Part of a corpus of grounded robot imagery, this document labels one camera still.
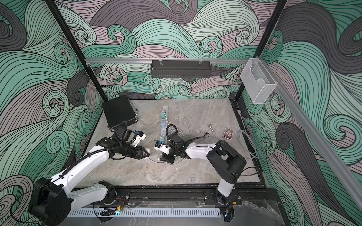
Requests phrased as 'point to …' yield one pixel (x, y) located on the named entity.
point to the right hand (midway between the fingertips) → (161, 157)
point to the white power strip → (164, 131)
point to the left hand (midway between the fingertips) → (146, 153)
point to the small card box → (228, 133)
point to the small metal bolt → (209, 126)
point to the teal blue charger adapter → (163, 125)
